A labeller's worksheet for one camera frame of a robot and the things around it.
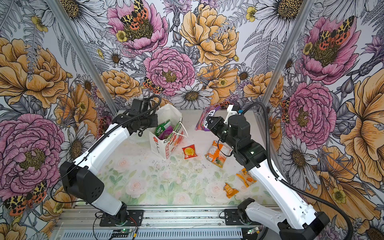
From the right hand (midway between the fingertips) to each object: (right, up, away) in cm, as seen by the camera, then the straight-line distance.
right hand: (205, 123), depth 65 cm
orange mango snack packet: (+10, -18, +28) cm, 35 cm away
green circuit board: (-39, -52, +6) cm, 65 cm away
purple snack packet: (-22, -6, +29) cm, 37 cm away
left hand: (-27, -1, +18) cm, 32 cm away
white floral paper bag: (-21, -14, +17) cm, 30 cm away
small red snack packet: (-8, -18, +31) cm, 37 cm away
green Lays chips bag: (-13, -2, +14) cm, 19 cm away
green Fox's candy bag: (-26, -3, +28) cm, 38 cm away
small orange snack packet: (+15, -37, +16) cm, 43 cm away
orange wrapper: (+24, -30, +21) cm, 44 cm away
